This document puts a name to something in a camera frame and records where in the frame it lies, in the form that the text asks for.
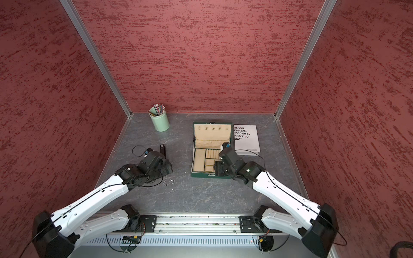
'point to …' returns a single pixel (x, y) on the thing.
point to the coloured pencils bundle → (159, 108)
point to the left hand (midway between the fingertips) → (164, 172)
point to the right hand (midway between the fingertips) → (218, 169)
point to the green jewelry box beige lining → (207, 139)
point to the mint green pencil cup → (161, 122)
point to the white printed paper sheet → (246, 137)
